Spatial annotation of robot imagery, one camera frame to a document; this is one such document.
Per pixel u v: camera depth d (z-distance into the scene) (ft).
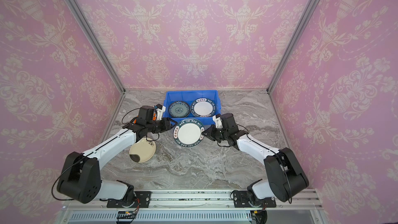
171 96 3.64
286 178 1.50
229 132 2.24
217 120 2.71
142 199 2.45
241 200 2.39
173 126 2.67
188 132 2.83
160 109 2.62
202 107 3.54
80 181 1.38
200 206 2.39
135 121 2.24
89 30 2.85
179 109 3.48
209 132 2.49
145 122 2.21
